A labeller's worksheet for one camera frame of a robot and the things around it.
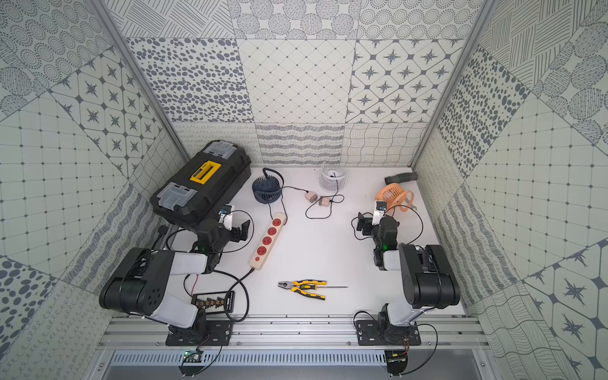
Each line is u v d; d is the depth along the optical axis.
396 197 0.94
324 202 1.05
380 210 0.82
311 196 1.07
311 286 0.82
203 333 0.67
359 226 0.88
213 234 0.73
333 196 1.08
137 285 0.45
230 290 0.82
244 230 0.86
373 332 0.73
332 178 1.08
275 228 0.96
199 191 0.88
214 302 0.78
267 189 1.04
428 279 0.47
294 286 0.84
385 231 0.72
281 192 1.10
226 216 0.80
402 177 1.15
